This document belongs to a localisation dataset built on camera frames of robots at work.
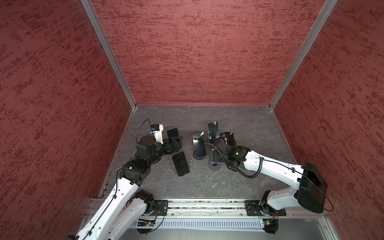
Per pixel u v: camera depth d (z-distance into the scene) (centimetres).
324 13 73
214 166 88
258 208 73
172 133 92
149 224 71
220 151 61
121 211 46
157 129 62
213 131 113
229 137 103
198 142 105
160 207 74
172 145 61
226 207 76
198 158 88
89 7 71
